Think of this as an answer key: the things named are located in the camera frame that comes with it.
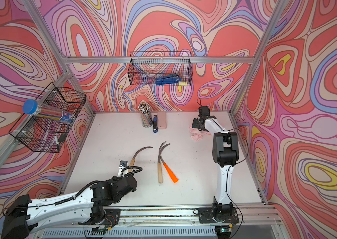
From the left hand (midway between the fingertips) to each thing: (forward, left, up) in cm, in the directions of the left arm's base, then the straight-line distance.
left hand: (133, 176), depth 80 cm
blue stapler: (+37, -9, -4) cm, 38 cm away
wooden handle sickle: (+10, +2, -2) cm, 11 cm away
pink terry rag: (+30, -39, -2) cm, 49 cm away
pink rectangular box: (+45, -14, -4) cm, 48 cm away
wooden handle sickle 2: (+7, -14, -6) cm, 16 cm away
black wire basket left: (+14, +43, +19) cm, 49 cm away
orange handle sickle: (0, -23, -5) cm, 23 cm away
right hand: (+36, -43, -2) cm, 56 cm away
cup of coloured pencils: (+41, -4, +12) cm, 43 cm away
